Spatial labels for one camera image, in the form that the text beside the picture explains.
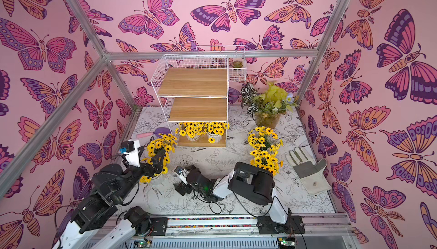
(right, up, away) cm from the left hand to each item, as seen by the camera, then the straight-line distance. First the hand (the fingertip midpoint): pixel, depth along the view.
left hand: (155, 147), depth 66 cm
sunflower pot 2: (+22, +5, +24) cm, 33 cm away
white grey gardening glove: (+73, -18, +22) cm, 79 cm away
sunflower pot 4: (+1, -3, -9) cm, 10 cm away
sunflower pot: (+9, +5, +24) cm, 26 cm away
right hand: (+5, -16, +21) cm, 27 cm away
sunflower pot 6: (+46, -7, +12) cm, 48 cm away
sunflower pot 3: (-4, -1, +24) cm, 25 cm away
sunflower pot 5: (+47, -1, +20) cm, 51 cm away
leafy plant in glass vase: (+52, +20, +34) cm, 65 cm away
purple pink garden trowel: (-16, +3, +40) cm, 43 cm away
